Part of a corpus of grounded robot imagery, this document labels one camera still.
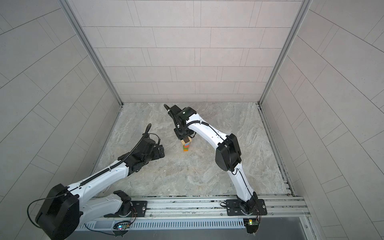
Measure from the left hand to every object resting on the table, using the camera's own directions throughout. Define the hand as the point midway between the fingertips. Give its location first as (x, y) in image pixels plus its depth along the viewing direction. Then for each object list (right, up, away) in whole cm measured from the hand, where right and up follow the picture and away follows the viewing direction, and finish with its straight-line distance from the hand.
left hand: (162, 148), depth 86 cm
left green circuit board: (-11, -29, -21) cm, 38 cm away
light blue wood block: (+15, +2, -1) cm, 15 cm away
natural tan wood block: (+13, +4, -3) cm, 14 cm away
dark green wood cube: (+13, -1, +5) cm, 14 cm away
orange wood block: (+13, -2, +6) cm, 15 cm away
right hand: (+12, +7, 0) cm, 14 cm away
